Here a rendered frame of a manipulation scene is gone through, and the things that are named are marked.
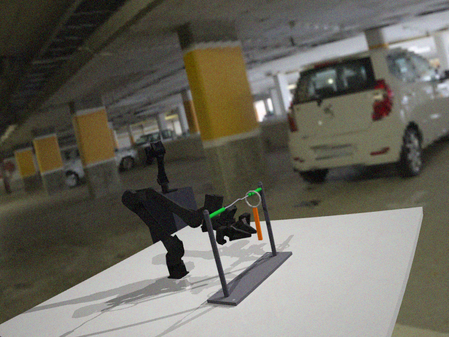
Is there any orange handle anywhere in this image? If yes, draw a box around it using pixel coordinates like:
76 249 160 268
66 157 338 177
245 191 262 240

